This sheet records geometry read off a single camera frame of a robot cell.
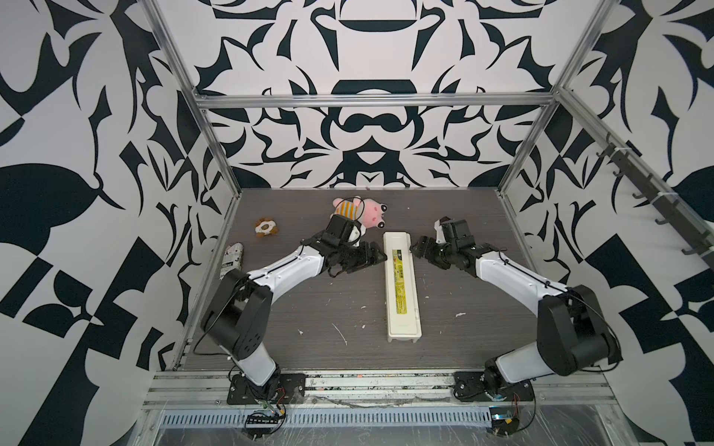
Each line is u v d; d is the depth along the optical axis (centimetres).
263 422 73
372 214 105
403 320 79
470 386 74
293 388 74
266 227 105
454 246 69
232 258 96
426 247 81
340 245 70
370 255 77
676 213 55
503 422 71
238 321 45
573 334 44
